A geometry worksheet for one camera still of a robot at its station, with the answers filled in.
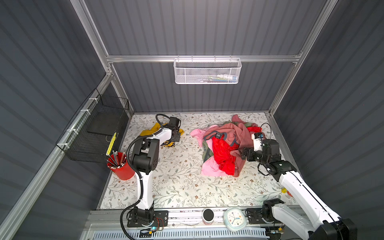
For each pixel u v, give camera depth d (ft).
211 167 2.98
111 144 2.28
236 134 2.99
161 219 2.37
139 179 1.88
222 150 2.93
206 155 3.14
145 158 1.84
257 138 2.33
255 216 2.41
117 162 2.65
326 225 1.31
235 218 2.32
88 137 2.37
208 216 2.28
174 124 2.77
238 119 3.78
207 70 4.05
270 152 1.98
